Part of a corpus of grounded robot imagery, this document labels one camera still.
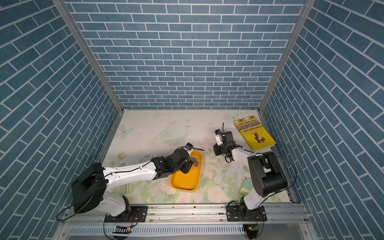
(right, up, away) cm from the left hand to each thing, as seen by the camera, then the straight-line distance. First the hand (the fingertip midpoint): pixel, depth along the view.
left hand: (193, 162), depth 83 cm
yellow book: (+42, +14, +19) cm, 48 cm away
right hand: (+15, +7, +14) cm, 22 cm away
